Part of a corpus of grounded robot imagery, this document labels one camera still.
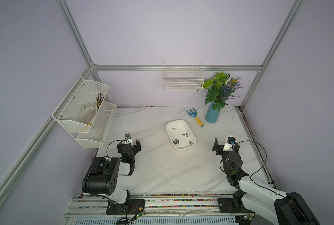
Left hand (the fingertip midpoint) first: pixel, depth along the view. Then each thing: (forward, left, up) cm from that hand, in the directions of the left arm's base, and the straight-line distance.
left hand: (129, 142), depth 94 cm
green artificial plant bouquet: (+23, -60, +27) cm, 70 cm away
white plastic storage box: (+10, -37, -4) cm, 38 cm away
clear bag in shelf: (+5, +19, +25) cm, 31 cm away
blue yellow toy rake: (+29, -48, -3) cm, 56 cm away
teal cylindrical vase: (+23, -61, +2) cm, 65 cm away
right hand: (-4, -61, +9) cm, 62 cm away
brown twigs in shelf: (+13, +14, +27) cm, 33 cm away
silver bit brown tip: (+16, -32, -4) cm, 36 cm away
